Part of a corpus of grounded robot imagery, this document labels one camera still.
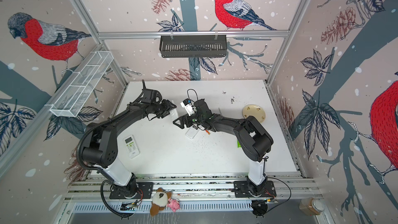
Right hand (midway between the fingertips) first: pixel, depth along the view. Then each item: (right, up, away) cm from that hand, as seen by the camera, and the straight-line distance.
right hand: (178, 121), depth 87 cm
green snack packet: (+31, -8, -17) cm, 36 cm away
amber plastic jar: (+59, -31, -25) cm, 71 cm away
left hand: (-3, +8, +3) cm, 9 cm away
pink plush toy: (+1, -34, -19) cm, 39 cm away
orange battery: (+17, -8, +8) cm, 20 cm away
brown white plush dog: (-5, -32, -19) cm, 37 cm away
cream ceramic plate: (+49, +5, +16) cm, 51 cm away
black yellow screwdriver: (+26, +4, +16) cm, 31 cm away
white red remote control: (+8, -7, +5) cm, 12 cm away
